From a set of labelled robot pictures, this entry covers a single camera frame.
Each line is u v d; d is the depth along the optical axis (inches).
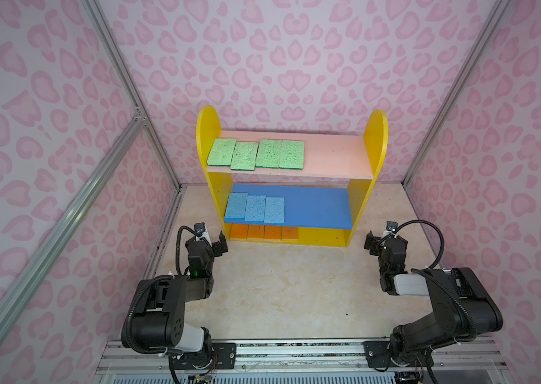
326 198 37.5
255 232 39.6
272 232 39.3
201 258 27.5
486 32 28.7
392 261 27.9
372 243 32.9
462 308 16.8
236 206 36.6
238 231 39.6
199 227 30.7
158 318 17.3
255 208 36.1
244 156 27.8
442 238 27.6
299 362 28.5
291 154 27.8
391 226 31.0
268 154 27.8
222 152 27.8
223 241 33.6
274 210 36.0
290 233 39.4
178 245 25.2
